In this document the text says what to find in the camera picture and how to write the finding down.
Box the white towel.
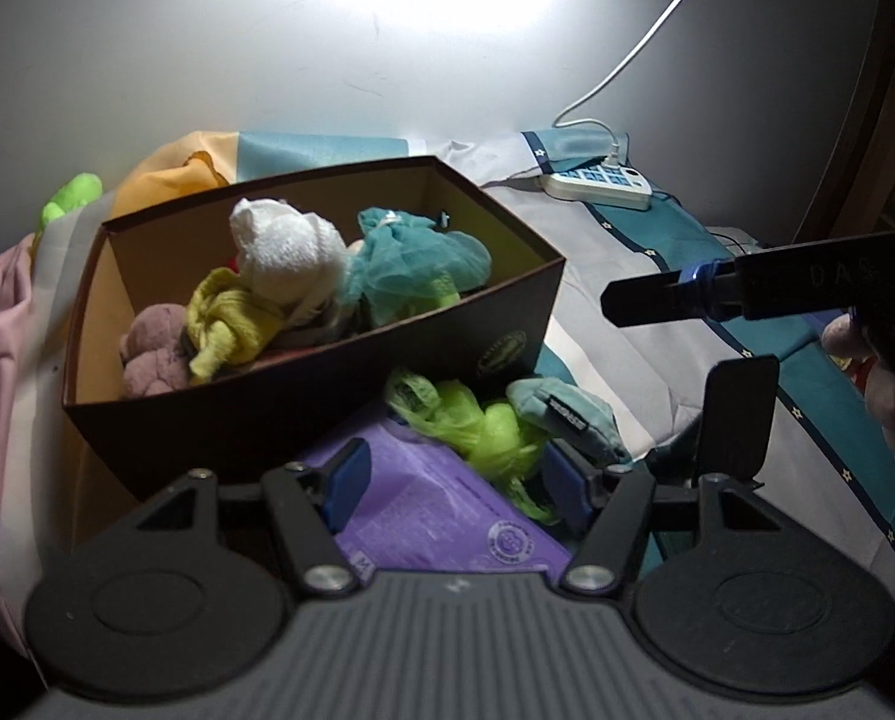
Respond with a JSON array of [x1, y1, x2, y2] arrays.
[[229, 197, 351, 323]]

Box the white power cable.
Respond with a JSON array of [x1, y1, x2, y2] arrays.
[[552, 0, 719, 166]]

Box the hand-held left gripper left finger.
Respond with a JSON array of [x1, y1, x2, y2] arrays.
[[88, 439, 372, 597]]

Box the pink plush cloth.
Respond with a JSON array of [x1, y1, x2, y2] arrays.
[[119, 304, 194, 398]]

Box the teal mesh cloth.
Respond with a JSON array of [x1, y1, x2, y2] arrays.
[[346, 206, 494, 316]]

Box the purple plastic packet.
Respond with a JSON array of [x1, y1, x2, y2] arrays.
[[298, 409, 576, 586]]

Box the neon green plush toy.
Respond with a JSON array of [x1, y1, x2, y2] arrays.
[[34, 172, 105, 248]]

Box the teal fabric pouch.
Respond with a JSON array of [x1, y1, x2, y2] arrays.
[[506, 377, 632, 466]]

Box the dark brown cardboard box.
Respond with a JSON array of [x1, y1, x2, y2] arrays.
[[61, 155, 567, 503]]

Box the neon green mesh bag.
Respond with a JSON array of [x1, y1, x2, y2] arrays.
[[386, 369, 561, 526]]

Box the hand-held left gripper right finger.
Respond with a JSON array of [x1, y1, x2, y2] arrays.
[[543, 441, 831, 595]]

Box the yellow cloth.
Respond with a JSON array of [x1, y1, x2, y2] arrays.
[[185, 266, 291, 383]]

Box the white power strip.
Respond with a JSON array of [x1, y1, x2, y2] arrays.
[[537, 161, 654, 212]]

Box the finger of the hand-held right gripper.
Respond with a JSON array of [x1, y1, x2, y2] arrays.
[[601, 268, 719, 329], [698, 355, 780, 482]]

